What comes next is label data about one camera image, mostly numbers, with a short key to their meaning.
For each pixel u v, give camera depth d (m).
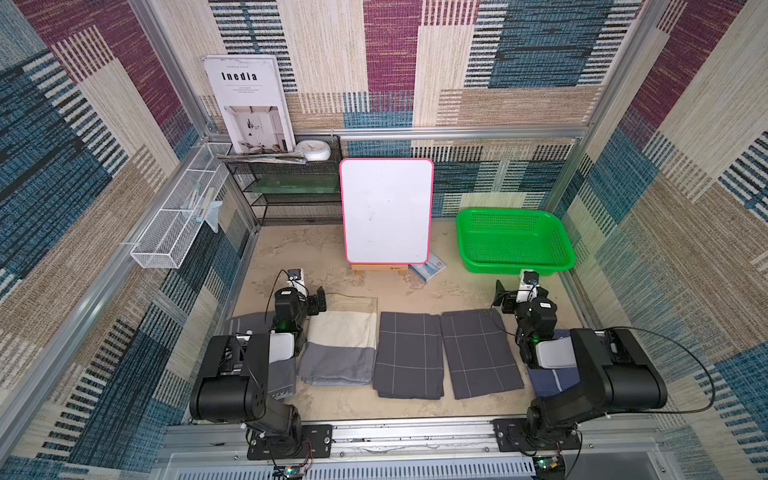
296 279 0.81
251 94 0.78
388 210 0.93
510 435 0.74
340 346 0.88
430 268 1.05
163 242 0.89
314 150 0.90
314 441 0.73
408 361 0.85
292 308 0.72
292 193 1.14
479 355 0.86
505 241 1.15
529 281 0.78
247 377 0.44
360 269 1.04
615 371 0.46
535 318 0.70
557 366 0.63
